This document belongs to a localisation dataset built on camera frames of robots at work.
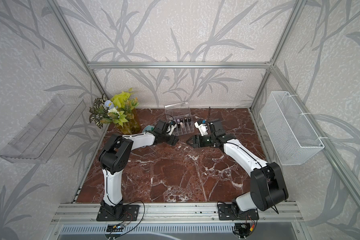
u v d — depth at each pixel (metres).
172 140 0.91
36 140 0.65
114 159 0.53
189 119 1.05
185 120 1.05
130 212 0.73
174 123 0.94
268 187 0.41
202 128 0.77
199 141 0.73
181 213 0.75
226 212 0.73
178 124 1.00
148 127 1.08
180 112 1.20
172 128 0.93
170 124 0.86
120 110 0.90
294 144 0.58
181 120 1.05
